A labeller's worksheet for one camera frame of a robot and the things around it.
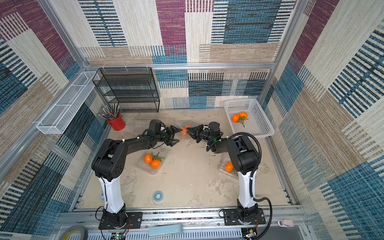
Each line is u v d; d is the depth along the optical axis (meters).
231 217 0.73
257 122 1.09
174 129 0.89
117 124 1.06
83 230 0.69
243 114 1.09
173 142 0.94
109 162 0.53
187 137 0.92
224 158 0.93
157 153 0.97
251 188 0.59
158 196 0.81
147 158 0.89
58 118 0.71
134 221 0.73
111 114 1.05
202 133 0.88
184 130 0.92
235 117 1.08
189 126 1.01
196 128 0.88
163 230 0.69
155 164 0.87
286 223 0.69
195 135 0.87
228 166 0.85
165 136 0.85
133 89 1.10
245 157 0.55
